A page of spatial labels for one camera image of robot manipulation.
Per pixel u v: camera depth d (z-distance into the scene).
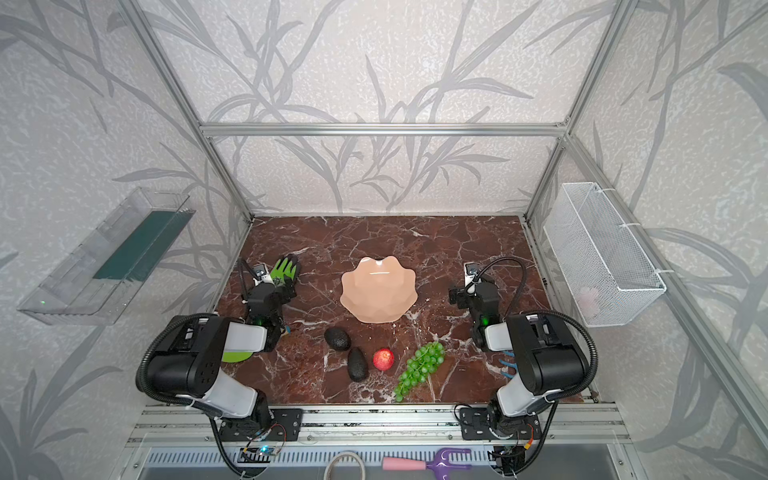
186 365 0.45
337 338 0.83
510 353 0.87
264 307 0.71
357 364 0.82
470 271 0.81
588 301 0.73
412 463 0.69
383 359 0.80
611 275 0.61
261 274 0.79
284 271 1.02
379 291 0.96
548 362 0.46
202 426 0.75
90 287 0.63
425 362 0.81
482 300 0.71
